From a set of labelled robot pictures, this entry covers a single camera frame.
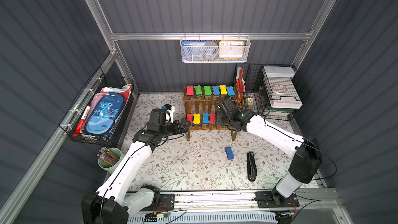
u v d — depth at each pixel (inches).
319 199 26.3
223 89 32.7
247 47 33.2
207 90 32.8
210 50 35.6
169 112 24.7
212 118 33.7
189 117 34.0
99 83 30.4
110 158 28.0
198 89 32.6
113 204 14.7
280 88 37.9
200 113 35.1
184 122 27.3
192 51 35.9
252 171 31.0
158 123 22.8
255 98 46.5
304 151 17.3
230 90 32.6
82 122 25.4
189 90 32.5
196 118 33.5
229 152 34.8
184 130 26.8
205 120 33.4
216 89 32.7
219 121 29.2
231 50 34.9
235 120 23.6
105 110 25.8
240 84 45.4
